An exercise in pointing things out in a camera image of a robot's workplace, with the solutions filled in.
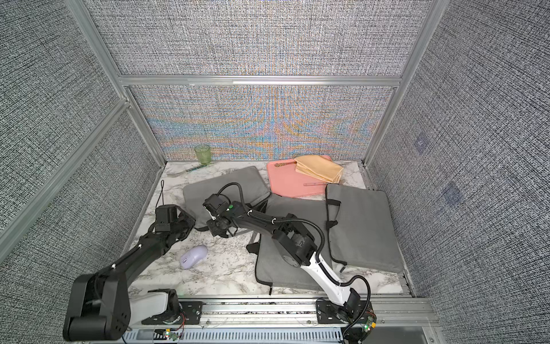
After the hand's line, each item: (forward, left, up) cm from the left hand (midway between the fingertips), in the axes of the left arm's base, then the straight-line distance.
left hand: (200, 214), depth 90 cm
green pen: (+31, +22, -9) cm, 39 cm away
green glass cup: (+43, +7, -5) cm, 44 cm away
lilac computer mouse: (-16, +1, -5) cm, 17 cm away
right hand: (-2, -5, -2) cm, 6 cm away
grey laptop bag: (-22, -29, -4) cm, 37 cm away
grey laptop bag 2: (+16, -22, -4) cm, 27 cm away
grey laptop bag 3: (-6, -69, -6) cm, 69 cm away
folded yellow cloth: (+31, -57, -7) cm, 66 cm away
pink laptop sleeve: (+23, -38, -7) cm, 45 cm away
